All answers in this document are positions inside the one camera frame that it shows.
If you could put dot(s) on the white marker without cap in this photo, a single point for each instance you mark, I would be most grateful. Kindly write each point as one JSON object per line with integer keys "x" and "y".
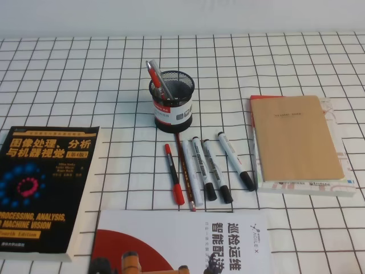
{"x": 198, "y": 200}

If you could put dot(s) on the black image processing textbook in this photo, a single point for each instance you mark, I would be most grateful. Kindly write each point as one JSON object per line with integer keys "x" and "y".
{"x": 45, "y": 176}

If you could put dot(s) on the red pencil with eraser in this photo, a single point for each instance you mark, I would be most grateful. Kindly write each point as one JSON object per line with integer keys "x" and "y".
{"x": 185, "y": 173}

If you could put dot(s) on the brown kraft notebook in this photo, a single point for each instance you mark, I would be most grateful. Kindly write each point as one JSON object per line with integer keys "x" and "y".
{"x": 294, "y": 141}

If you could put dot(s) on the black mesh pen holder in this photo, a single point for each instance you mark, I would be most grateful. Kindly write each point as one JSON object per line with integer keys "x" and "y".
{"x": 174, "y": 116}

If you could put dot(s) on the white marker black cap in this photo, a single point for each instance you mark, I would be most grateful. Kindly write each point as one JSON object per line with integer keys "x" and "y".
{"x": 218, "y": 175}
{"x": 233, "y": 157}
{"x": 207, "y": 179}

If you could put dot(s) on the red and black pen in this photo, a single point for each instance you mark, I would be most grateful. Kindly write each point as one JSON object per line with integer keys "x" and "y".
{"x": 177, "y": 191}

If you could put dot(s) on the white marker black cap left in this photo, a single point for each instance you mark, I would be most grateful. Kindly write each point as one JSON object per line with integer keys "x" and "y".
{"x": 207, "y": 179}

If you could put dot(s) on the red pen in holder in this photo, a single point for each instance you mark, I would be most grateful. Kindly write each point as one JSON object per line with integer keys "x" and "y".
{"x": 153, "y": 72}

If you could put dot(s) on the white marker black cap middle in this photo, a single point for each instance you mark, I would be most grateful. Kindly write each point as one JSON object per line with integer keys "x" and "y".
{"x": 218, "y": 175}

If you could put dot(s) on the grey pen in holder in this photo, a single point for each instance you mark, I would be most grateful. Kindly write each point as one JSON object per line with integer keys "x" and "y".
{"x": 159, "y": 75}

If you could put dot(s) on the white marker black cap right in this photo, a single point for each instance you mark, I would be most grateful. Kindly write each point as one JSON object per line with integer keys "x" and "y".
{"x": 233, "y": 157}

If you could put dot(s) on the white book under notebook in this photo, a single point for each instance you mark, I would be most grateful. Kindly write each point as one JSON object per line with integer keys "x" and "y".
{"x": 344, "y": 187}

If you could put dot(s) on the white Agilex brochure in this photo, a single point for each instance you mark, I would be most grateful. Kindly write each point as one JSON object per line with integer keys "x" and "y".
{"x": 181, "y": 242}

